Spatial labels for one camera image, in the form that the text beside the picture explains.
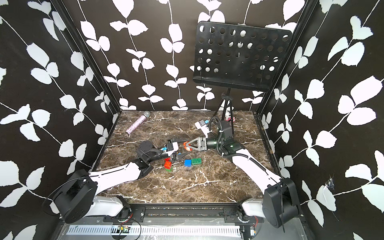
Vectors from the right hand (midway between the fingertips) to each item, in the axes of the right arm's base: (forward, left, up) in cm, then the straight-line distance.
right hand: (187, 145), depth 69 cm
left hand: (+1, -1, 0) cm, 1 cm away
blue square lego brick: (+3, +2, -25) cm, 25 cm away
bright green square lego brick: (-1, +13, -26) cm, 29 cm away
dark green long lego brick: (+5, -4, -27) cm, 28 cm away
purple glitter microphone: (+36, +41, -25) cm, 59 cm away
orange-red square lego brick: (0, +13, -20) cm, 24 cm away
